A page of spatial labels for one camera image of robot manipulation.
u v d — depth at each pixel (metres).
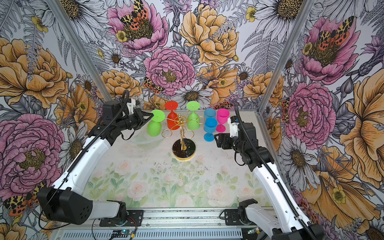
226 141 0.65
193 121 0.86
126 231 0.71
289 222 0.38
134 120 0.66
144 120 0.68
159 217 0.76
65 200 0.39
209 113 1.00
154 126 0.81
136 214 0.75
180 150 0.97
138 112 0.66
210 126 0.92
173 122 0.78
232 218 0.74
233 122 0.64
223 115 1.02
